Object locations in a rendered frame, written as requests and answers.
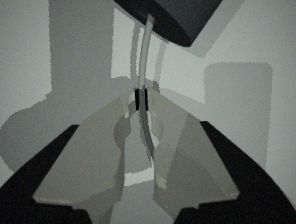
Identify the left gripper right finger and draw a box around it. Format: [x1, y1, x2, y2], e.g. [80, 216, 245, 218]
[145, 87, 296, 224]

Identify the grey cable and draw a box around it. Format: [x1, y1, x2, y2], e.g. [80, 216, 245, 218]
[138, 13, 155, 161]

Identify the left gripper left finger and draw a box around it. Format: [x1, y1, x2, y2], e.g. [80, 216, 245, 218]
[0, 88, 139, 224]

